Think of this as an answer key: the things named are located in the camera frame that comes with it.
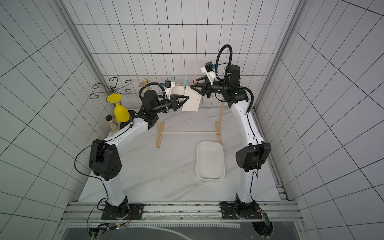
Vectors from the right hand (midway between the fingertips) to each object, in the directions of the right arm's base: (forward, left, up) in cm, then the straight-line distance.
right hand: (196, 80), depth 71 cm
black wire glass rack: (+5, +52, -12) cm, 53 cm away
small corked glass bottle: (0, +60, -38) cm, 71 cm away
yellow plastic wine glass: (-6, +44, -20) cm, 49 cm away
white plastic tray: (-23, -9, -42) cm, 49 cm away
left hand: (-4, +4, -9) cm, 11 cm away
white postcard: (-5, +2, -11) cm, 12 cm away
